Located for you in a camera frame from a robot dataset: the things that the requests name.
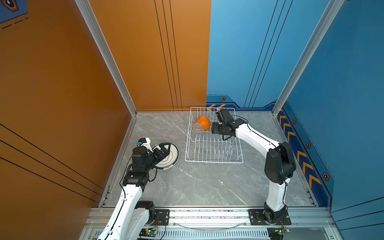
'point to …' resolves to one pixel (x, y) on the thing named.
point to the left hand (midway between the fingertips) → (166, 146)
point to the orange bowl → (205, 121)
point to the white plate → (171, 160)
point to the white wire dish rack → (202, 146)
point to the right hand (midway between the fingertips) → (214, 128)
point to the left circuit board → (148, 232)
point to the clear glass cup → (197, 127)
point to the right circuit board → (277, 233)
